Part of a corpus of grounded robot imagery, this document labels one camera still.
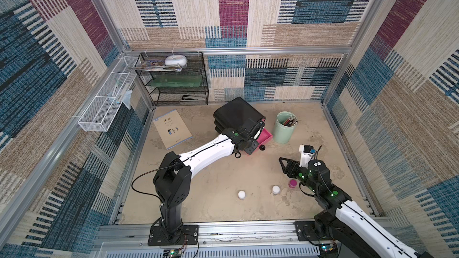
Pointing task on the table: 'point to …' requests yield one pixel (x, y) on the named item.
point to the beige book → (171, 129)
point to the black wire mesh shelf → (176, 96)
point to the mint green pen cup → (284, 126)
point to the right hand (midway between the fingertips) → (283, 157)
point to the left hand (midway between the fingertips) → (249, 140)
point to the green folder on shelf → (177, 80)
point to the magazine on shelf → (159, 65)
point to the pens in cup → (290, 122)
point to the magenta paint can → (293, 183)
